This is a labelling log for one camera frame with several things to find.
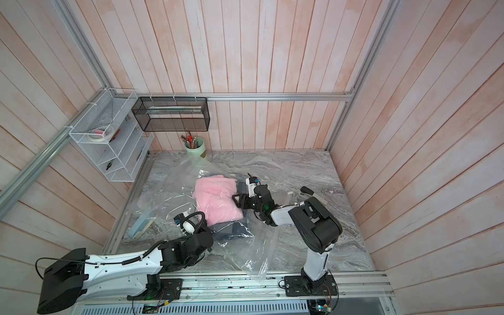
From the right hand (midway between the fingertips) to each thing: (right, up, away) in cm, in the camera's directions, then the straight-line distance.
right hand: (236, 196), depth 93 cm
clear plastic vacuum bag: (+3, -16, -15) cm, 22 cm away
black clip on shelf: (-58, +15, -5) cm, 61 cm away
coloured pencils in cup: (-23, +27, +5) cm, 36 cm away
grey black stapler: (+35, +1, +4) cm, 36 cm away
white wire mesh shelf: (-49, +24, -5) cm, 54 cm away
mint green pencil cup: (-20, +25, +11) cm, 33 cm away
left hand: (-11, -10, -12) cm, 19 cm away
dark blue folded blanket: (+3, -11, -14) cm, 18 cm away
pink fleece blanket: (-9, +2, -9) cm, 13 cm away
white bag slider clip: (+28, +1, +8) cm, 29 cm away
